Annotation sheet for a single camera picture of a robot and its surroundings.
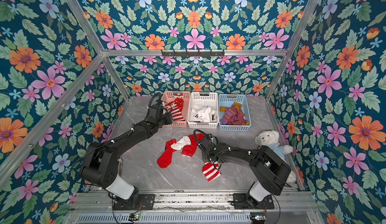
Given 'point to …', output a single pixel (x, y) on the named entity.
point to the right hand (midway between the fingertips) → (209, 152)
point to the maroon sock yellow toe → (233, 115)
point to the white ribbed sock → (184, 141)
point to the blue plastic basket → (226, 100)
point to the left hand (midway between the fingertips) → (171, 113)
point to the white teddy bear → (270, 139)
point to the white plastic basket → (211, 99)
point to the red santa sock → (179, 101)
